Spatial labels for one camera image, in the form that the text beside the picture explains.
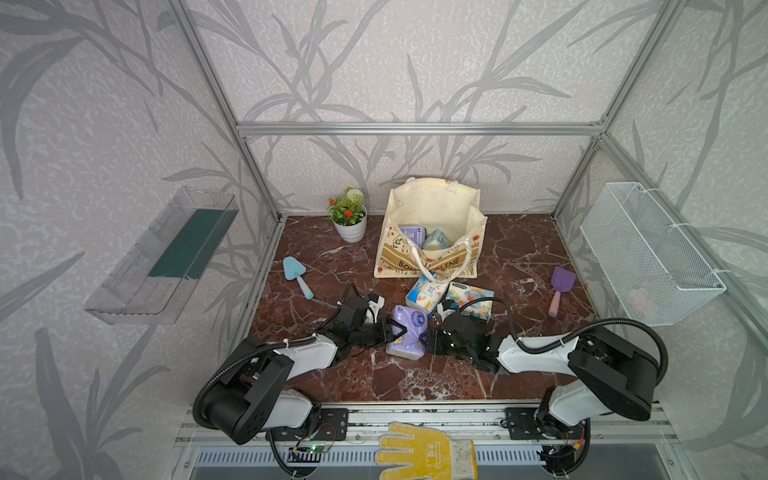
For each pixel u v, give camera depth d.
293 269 1.04
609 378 0.43
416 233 0.96
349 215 1.02
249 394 0.43
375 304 0.83
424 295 0.91
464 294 0.92
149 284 0.64
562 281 1.02
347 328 0.69
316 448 0.71
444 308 0.82
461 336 0.67
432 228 1.05
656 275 0.63
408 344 0.82
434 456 0.69
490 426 0.75
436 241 0.95
